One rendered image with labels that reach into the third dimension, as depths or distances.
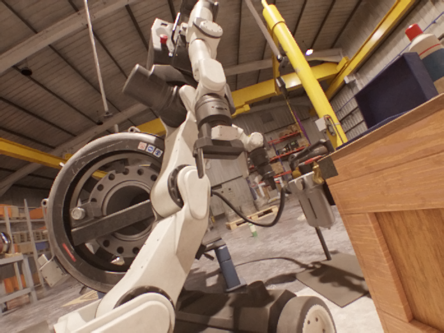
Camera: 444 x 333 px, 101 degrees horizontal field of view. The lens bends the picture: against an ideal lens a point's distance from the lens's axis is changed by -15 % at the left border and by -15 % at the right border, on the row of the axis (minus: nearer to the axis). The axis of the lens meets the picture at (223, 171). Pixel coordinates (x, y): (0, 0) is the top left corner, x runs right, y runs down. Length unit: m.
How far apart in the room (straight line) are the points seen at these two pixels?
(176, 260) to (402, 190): 0.48
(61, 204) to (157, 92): 0.67
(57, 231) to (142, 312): 0.75
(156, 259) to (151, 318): 0.13
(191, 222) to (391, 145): 0.45
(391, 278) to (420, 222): 0.14
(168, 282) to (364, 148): 0.49
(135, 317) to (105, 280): 0.60
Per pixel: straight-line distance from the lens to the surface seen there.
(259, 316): 0.53
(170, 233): 0.57
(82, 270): 1.10
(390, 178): 0.40
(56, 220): 1.15
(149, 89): 0.78
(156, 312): 0.50
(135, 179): 1.14
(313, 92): 4.35
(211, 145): 0.46
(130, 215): 0.98
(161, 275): 0.55
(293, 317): 0.50
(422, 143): 0.35
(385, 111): 0.62
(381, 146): 0.39
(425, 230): 0.42
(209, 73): 0.58
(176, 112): 0.80
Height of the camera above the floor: 0.44
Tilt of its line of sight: 10 degrees up
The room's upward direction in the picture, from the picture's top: 21 degrees counter-clockwise
